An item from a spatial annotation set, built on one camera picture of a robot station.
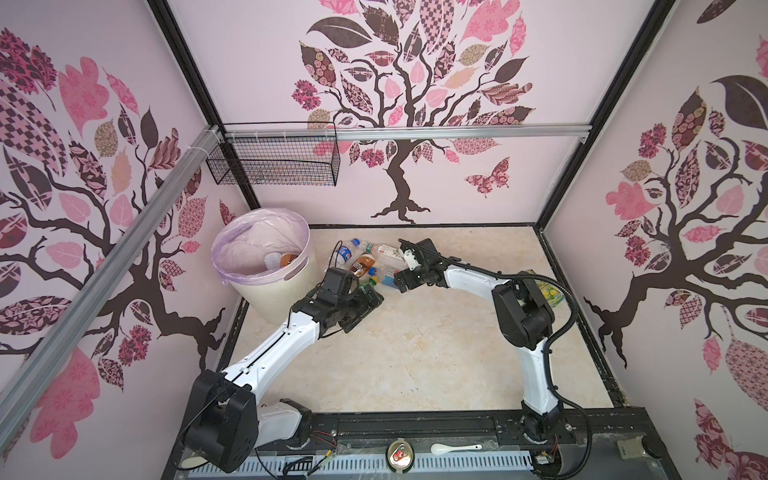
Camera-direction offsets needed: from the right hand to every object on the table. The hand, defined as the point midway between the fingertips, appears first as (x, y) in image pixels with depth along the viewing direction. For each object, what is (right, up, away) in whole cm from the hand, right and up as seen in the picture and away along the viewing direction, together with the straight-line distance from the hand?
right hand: (405, 271), depth 100 cm
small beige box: (+52, -40, -31) cm, 73 cm away
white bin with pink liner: (-45, +6, -8) cm, 46 cm away
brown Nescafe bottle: (-37, +4, -13) cm, 39 cm away
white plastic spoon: (+7, -42, -28) cm, 51 cm away
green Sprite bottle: (-12, -3, -23) cm, 26 cm away
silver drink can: (-3, -37, -39) cm, 53 cm away
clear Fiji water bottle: (-6, -1, 0) cm, 7 cm away
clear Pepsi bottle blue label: (-23, +6, +6) cm, 24 cm away
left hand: (-9, -10, -18) cm, 23 cm away
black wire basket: (-53, +44, +22) cm, 72 cm away
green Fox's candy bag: (+49, -7, -3) cm, 50 cm away
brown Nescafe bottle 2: (-15, +2, +1) cm, 15 cm away
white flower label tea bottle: (-5, +5, +3) cm, 8 cm away
